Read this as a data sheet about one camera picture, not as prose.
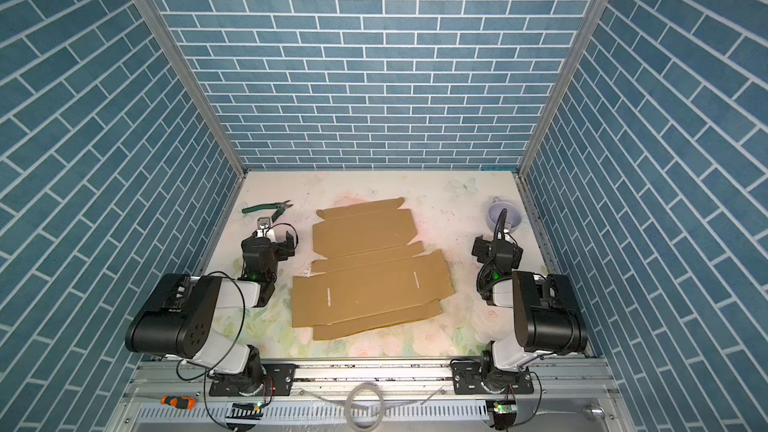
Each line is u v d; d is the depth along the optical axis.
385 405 0.69
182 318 0.45
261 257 0.71
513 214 1.08
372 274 0.93
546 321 0.46
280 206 1.08
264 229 0.79
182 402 0.69
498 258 0.71
